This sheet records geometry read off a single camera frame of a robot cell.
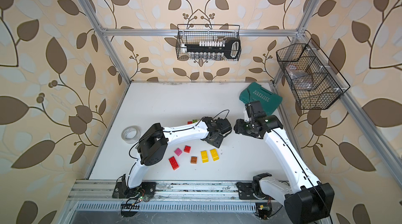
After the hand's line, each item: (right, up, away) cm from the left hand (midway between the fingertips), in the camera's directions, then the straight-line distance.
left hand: (213, 139), depth 87 cm
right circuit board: (+23, -29, -15) cm, 40 cm away
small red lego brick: (-15, -5, -2) cm, 15 cm away
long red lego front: (-21, -12, -5) cm, 25 cm away
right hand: (+13, +8, -9) cm, 17 cm away
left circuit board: (-38, -26, -19) cm, 50 cm away
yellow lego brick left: (-5, -9, -3) cm, 11 cm away
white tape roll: (-50, +1, +6) cm, 50 cm away
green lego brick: (-11, +9, +9) cm, 17 cm away
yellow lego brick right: (+1, -8, -3) cm, 8 cm away
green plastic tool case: (+38, +21, +16) cm, 46 cm away
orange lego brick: (-11, -10, -4) cm, 15 cm away
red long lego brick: (-15, +8, +10) cm, 19 cm away
